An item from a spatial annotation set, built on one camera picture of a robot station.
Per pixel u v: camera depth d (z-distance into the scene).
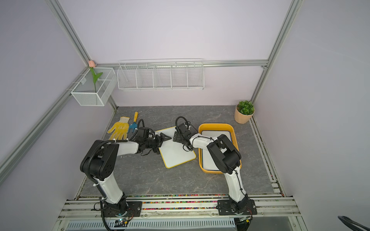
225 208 0.71
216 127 1.00
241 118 1.04
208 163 0.88
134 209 0.74
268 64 0.93
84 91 0.88
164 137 0.88
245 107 1.01
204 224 1.57
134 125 1.09
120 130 1.05
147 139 0.83
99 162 0.50
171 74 1.00
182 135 0.77
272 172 0.90
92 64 0.90
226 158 0.53
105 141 0.53
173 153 0.94
